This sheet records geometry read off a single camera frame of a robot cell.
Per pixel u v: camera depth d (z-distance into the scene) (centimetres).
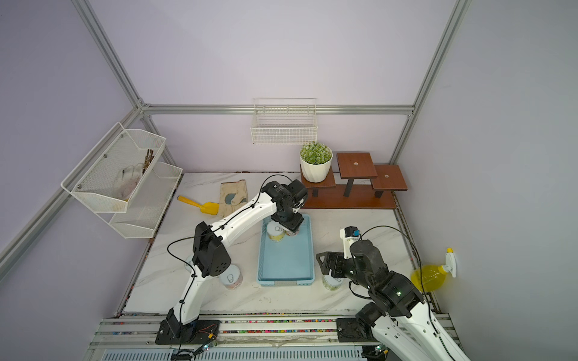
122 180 77
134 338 73
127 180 78
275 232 93
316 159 86
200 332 73
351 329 73
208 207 105
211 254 54
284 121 97
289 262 89
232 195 111
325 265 62
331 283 80
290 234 88
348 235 62
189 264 57
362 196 113
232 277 80
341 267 60
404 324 45
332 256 61
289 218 76
